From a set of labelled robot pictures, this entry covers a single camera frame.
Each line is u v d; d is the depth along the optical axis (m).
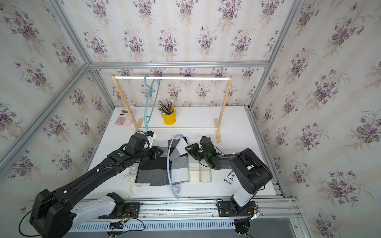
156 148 0.69
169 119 1.08
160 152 0.78
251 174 0.46
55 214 0.37
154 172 0.82
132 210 0.72
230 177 0.83
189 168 0.85
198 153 0.80
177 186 0.80
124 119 1.11
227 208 0.73
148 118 0.79
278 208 0.75
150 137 0.72
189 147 0.90
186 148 0.89
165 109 1.04
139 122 1.10
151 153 0.70
